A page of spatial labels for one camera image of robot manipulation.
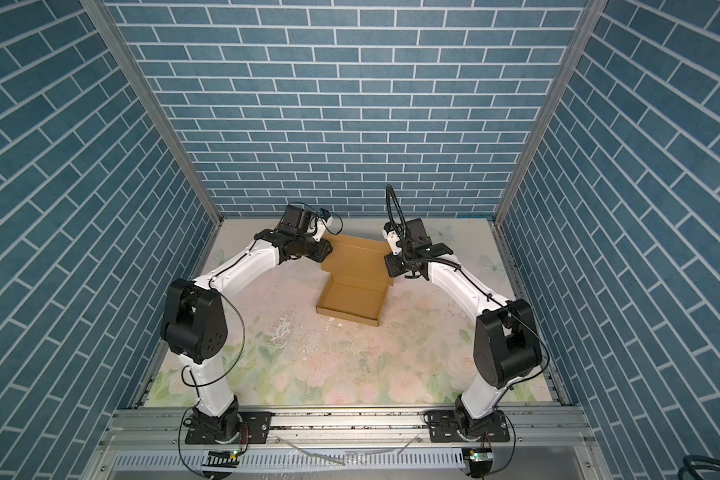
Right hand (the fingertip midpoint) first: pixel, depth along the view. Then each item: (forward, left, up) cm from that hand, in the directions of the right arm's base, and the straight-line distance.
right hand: (388, 257), depth 90 cm
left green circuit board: (-52, +38, -18) cm, 66 cm away
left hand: (+3, +19, 0) cm, 20 cm away
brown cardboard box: (-3, +10, -14) cm, 17 cm away
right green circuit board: (-45, -26, -20) cm, 56 cm away
